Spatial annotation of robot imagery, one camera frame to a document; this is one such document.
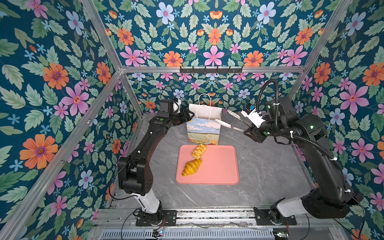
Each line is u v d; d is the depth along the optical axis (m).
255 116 0.53
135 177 0.45
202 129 0.89
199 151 0.93
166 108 0.65
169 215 0.74
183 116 0.75
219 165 0.91
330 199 0.39
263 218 0.73
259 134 0.54
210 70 0.91
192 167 0.86
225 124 0.66
